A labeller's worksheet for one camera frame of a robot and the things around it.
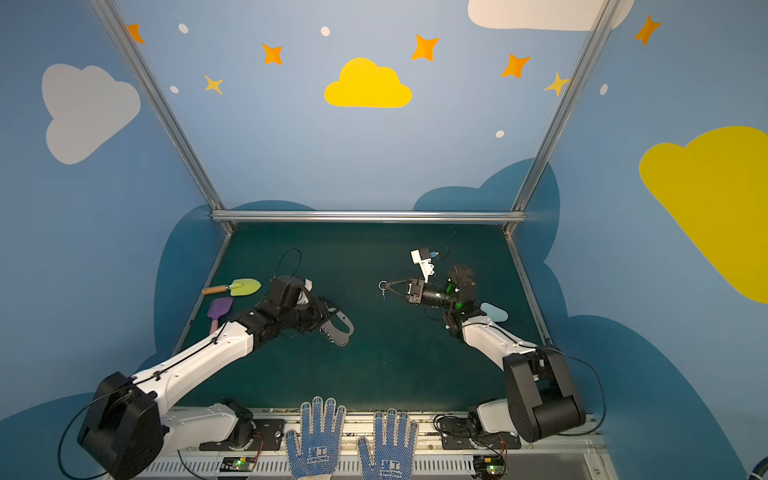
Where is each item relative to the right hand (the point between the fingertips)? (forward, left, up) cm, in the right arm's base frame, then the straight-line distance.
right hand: (388, 286), depth 76 cm
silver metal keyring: (0, +1, -1) cm, 2 cm away
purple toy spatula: (+2, +56, -21) cm, 60 cm away
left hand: (-3, +13, -9) cm, 16 cm away
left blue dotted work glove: (-30, +16, -23) cm, 41 cm away
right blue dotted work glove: (-35, -3, -24) cm, 42 cm away
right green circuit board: (-35, -26, -25) cm, 50 cm away
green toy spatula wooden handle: (+11, +53, -21) cm, 58 cm away
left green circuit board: (-38, +35, -23) cm, 56 cm away
